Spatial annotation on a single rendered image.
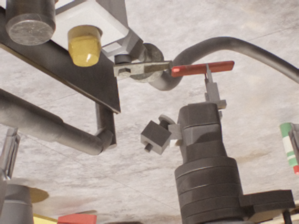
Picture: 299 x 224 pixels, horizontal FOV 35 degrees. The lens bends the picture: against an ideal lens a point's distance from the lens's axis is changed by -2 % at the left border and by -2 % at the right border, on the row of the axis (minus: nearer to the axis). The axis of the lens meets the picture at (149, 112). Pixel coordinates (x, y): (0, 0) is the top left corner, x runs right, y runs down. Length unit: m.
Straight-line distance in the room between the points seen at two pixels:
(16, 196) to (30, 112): 2.19
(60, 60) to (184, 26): 0.88
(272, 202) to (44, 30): 0.30
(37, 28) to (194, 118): 0.21
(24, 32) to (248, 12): 1.03
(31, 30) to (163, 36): 1.01
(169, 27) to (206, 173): 0.92
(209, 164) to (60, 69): 0.20
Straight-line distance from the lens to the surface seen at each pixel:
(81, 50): 0.53
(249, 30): 1.52
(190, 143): 0.55
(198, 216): 0.53
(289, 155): 2.32
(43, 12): 0.46
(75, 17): 0.53
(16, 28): 0.46
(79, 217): 3.49
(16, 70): 1.55
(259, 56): 1.11
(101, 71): 0.66
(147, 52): 0.67
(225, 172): 0.54
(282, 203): 0.55
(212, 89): 0.60
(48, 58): 0.56
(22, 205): 2.69
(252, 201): 0.54
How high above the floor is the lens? 0.77
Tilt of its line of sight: 23 degrees down
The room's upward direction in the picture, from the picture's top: 171 degrees clockwise
